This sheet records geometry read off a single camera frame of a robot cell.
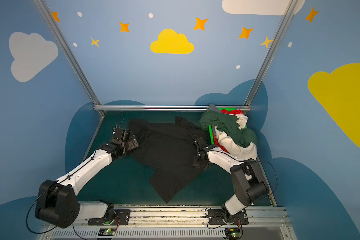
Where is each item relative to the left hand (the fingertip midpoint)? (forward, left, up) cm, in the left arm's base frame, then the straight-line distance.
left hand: (130, 142), depth 87 cm
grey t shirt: (+37, -54, -4) cm, 66 cm away
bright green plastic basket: (+17, -50, -4) cm, 53 cm away
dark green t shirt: (+18, -62, -3) cm, 65 cm away
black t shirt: (+4, -20, -16) cm, 26 cm away
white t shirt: (-2, -63, -3) cm, 63 cm away
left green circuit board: (-43, +5, -14) cm, 45 cm away
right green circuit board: (-42, -56, -15) cm, 72 cm away
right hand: (-7, -41, -11) cm, 43 cm away
